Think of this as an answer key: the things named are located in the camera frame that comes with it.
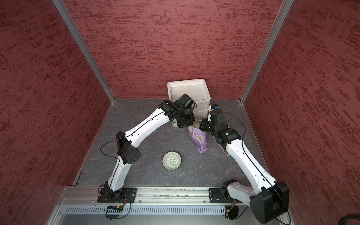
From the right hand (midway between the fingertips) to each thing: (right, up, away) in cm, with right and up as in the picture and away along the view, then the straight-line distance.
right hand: (201, 123), depth 79 cm
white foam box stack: (-1, +22, +15) cm, 26 cm away
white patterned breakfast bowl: (-18, -24, +6) cm, 31 cm away
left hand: (-5, -1, -1) cm, 5 cm away
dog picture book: (+19, -23, +10) cm, 31 cm away
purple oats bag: (-2, -9, +2) cm, 9 cm away
